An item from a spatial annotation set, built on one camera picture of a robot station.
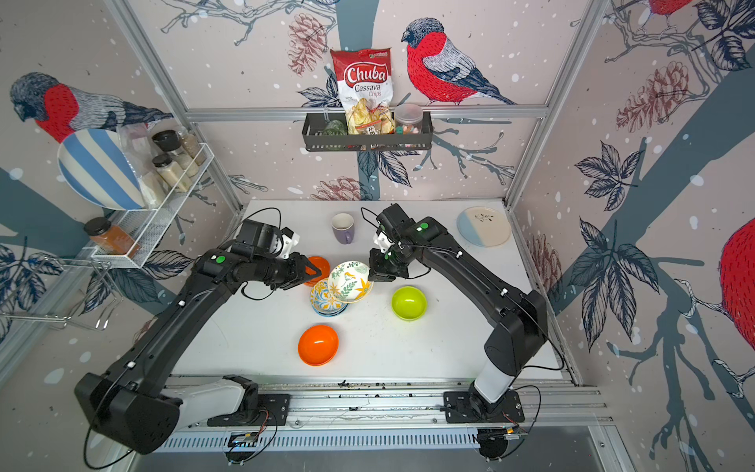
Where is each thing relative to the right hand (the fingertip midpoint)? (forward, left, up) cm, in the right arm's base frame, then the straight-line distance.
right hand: (368, 275), depth 76 cm
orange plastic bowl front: (-13, +15, -19) cm, 27 cm away
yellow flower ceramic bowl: (0, +6, -4) cm, 7 cm away
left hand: (0, +12, +4) cm, 12 cm away
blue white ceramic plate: (+35, -41, -20) cm, 58 cm away
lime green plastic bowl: (+1, -12, -18) cm, 21 cm away
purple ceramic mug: (+26, +12, -11) cm, 31 cm away
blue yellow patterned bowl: (0, +15, -17) cm, 23 cm away
